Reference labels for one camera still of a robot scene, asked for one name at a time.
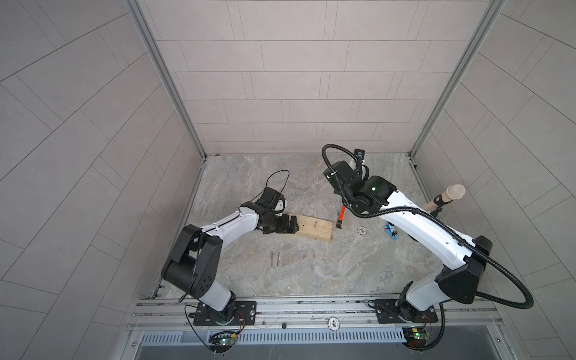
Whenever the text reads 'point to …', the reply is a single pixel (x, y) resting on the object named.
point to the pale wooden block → (313, 227)
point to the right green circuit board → (415, 336)
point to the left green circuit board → (223, 340)
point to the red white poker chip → (362, 230)
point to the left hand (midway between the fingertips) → (292, 226)
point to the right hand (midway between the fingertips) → (344, 179)
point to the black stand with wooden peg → (453, 192)
